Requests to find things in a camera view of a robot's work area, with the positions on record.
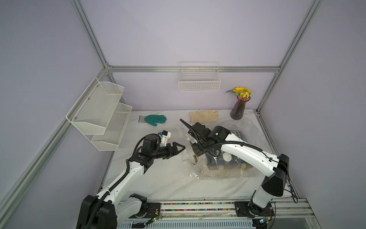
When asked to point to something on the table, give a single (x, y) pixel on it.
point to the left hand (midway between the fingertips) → (181, 151)
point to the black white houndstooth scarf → (217, 160)
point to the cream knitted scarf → (241, 171)
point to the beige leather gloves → (202, 116)
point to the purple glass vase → (238, 109)
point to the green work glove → (153, 119)
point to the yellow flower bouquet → (242, 93)
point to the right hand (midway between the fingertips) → (200, 149)
